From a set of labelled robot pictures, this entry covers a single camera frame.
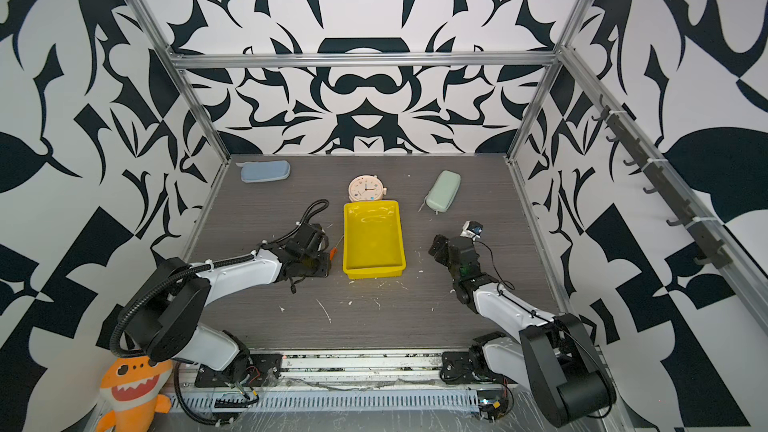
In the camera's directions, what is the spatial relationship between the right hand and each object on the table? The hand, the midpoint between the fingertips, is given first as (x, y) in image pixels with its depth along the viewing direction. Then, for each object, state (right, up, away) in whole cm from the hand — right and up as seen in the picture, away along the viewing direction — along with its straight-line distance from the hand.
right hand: (447, 239), depth 90 cm
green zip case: (+2, +14, +18) cm, 23 cm away
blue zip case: (-62, +22, +23) cm, 69 cm away
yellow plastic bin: (-22, -1, +7) cm, 23 cm away
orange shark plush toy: (-73, -28, -25) cm, 82 cm away
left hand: (-35, -6, +1) cm, 36 cm away
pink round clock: (-25, +15, +18) cm, 35 cm away
